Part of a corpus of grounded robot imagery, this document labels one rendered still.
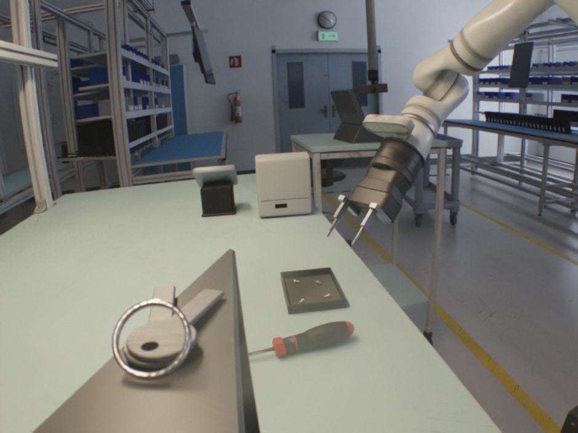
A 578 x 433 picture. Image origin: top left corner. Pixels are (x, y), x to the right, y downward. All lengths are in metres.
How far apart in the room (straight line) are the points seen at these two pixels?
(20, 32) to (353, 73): 6.10
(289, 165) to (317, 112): 5.93
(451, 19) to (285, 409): 7.74
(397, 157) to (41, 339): 0.58
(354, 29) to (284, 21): 1.21
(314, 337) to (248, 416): 0.24
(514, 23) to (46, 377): 0.77
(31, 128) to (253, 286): 1.01
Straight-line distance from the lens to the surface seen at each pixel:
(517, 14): 0.63
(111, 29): 2.79
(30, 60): 1.35
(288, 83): 6.74
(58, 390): 0.49
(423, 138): 0.63
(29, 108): 1.41
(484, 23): 0.63
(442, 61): 0.68
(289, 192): 0.93
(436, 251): 1.88
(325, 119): 6.87
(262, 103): 6.62
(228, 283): 0.16
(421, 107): 0.66
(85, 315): 0.62
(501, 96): 6.31
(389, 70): 7.19
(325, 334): 0.45
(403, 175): 0.60
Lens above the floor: 1.28
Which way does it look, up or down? 18 degrees down
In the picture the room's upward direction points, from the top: 3 degrees counter-clockwise
